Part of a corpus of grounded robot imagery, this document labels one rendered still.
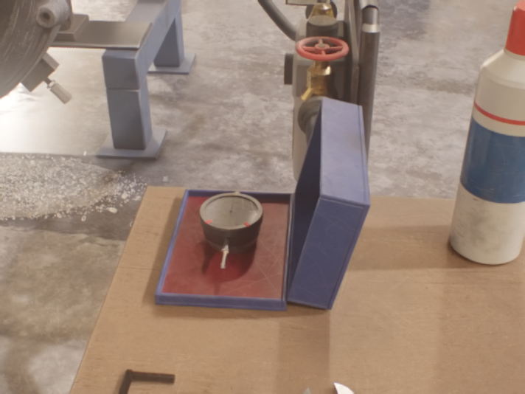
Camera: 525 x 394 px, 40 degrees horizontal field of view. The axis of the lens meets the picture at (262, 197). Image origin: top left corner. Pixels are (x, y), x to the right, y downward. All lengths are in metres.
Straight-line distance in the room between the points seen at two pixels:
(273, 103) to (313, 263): 1.41
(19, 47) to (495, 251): 0.91
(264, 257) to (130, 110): 1.08
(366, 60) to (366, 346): 0.46
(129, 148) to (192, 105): 0.28
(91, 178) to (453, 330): 1.19
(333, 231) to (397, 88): 1.54
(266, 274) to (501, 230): 0.21
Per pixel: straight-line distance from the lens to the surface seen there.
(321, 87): 1.00
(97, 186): 1.64
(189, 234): 0.68
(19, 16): 1.28
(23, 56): 1.33
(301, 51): 0.98
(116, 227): 1.51
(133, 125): 1.71
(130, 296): 0.63
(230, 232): 0.63
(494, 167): 0.62
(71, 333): 1.29
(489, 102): 0.60
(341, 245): 0.56
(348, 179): 0.55
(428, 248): 0.68
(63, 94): 1.48
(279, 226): 0.69
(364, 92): 0.96
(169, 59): 2.15
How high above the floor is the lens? 0.88
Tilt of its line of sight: 34 degrees down
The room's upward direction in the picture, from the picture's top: straight up
